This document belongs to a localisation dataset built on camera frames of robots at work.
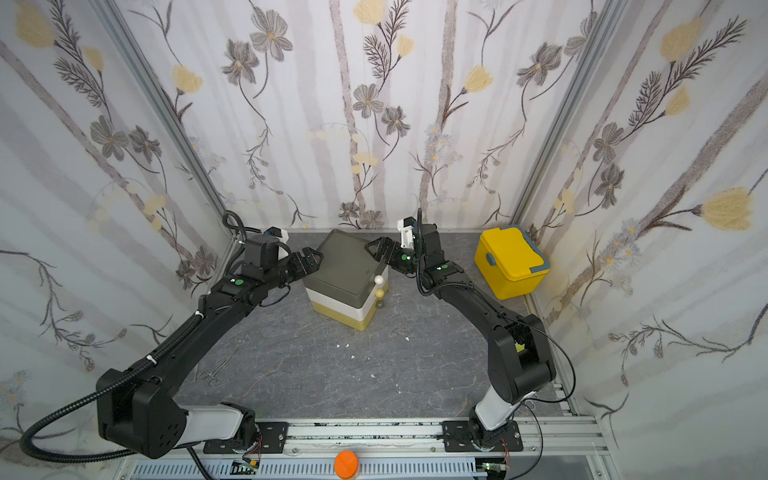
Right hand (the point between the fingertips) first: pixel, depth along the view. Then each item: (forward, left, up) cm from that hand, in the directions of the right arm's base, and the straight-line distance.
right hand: (377, 247), depth 79 cm
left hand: (-2, +16, -3) cm, 17 cm away
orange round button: (-48, +4, -14) cm, 50 cm away
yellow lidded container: (+6, -42, -13) cm, 45 cm away
